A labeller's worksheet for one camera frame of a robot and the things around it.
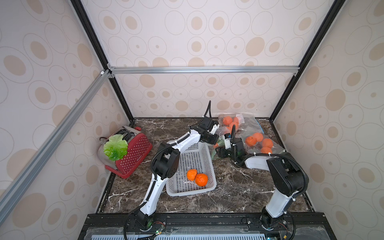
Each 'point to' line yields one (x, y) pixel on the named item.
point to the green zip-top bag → (220, 142)
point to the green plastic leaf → (116, 148)
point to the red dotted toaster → (139, 147)
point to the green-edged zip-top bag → (254, 141)
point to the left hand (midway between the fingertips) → (222, 139)
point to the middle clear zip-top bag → (245, 124)
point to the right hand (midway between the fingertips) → (225, 147)
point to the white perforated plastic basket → (178, 184)
